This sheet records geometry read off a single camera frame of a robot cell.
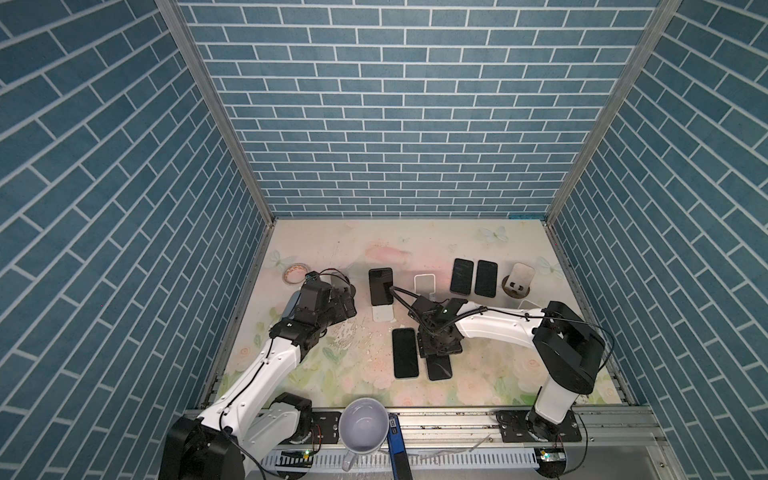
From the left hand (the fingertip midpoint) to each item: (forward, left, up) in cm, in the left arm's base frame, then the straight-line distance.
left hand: (342, 302), depth 85 cm
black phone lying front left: (-13, -18, -10) cm, 25 cm away
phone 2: (+18, -49, -15) cm, 55 cm away
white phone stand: (+2, -11, -10) cm, 15 cm away
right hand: (-10, -24, -10) cm, 28 cm away
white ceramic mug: (-29, -7, -10) cm, 32 cm away
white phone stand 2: (+7, -25, -2) cm, 25 cm away
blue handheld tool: (-35, -15, -6) cm, 38 cm away
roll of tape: (+18, +20, -11) cm, 29 cm away
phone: (+15, -39, -9) cm, 43 cm away
